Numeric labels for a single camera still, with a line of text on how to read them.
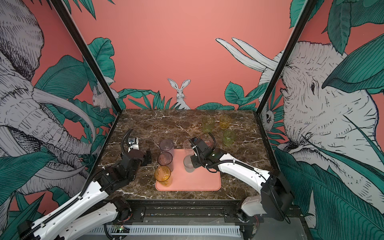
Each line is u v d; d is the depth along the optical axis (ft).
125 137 3.54
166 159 2.84
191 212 2.55
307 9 2.30
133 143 2.08
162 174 2.53
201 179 2.86
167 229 2.31
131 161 1.74
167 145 2.97
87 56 2.88
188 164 2.89
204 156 2.01
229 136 3.42
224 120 3.43
